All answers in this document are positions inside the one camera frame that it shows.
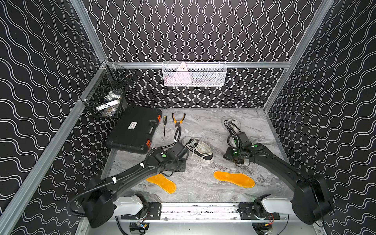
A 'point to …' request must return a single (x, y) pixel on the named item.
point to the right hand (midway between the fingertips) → (225, 156)
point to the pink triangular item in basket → (181, 76)
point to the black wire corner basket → (104, 97)
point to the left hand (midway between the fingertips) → (182, 164)
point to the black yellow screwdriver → (165, 123)
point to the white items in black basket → (112, 101)
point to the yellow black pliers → (179, 122)
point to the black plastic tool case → (134, 129)
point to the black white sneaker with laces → (199, 150)
